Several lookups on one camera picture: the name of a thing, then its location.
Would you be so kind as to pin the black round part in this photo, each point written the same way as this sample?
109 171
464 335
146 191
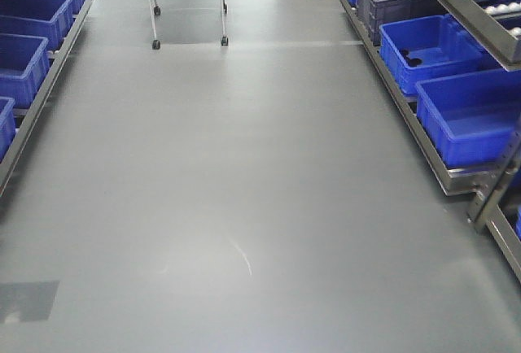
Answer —
416 62
405 52

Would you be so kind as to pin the dark grey plastic bin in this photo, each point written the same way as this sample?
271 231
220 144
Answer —
378 11

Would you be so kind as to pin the dark framed roller rack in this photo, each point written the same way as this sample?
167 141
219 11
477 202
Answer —
61 60

